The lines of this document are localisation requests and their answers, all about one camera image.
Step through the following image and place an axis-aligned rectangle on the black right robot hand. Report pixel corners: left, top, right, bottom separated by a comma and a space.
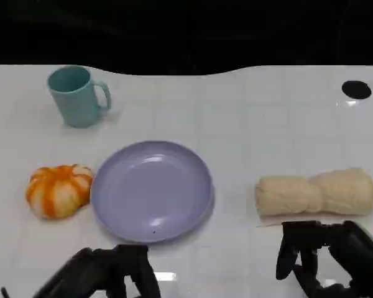
275, 220, 373, 298

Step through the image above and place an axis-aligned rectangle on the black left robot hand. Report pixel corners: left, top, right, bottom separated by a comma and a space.
32, 244, 162, 298

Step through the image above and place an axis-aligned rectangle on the beige towel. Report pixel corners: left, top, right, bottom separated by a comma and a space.
254, 168, 373, 217

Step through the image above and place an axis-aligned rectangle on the lilac plate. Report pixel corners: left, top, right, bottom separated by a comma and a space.
90, 140, 215, 244

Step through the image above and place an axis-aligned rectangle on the orange and white bread roll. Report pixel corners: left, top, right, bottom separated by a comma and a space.
25, 164, 94, 220

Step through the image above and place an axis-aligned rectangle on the pale green mug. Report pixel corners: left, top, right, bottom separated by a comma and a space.
47, 65, 113, 129

